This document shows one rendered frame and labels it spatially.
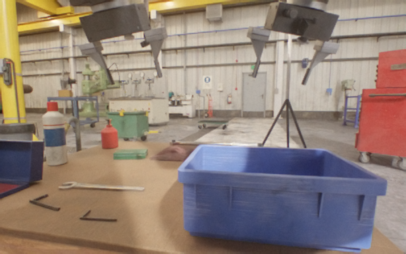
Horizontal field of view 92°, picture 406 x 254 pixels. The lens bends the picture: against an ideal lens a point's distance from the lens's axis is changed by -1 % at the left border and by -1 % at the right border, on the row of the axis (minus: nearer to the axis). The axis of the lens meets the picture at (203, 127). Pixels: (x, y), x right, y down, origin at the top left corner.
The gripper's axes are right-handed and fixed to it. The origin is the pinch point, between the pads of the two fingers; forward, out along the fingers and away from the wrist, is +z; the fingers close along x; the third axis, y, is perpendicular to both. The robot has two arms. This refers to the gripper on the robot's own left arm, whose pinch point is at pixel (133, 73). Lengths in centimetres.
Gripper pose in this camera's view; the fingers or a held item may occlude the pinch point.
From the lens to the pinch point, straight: 51.5
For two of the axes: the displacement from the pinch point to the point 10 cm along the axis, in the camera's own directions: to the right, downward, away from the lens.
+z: 1.8, 8.6, 4.8
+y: 1.3, -5.0, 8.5
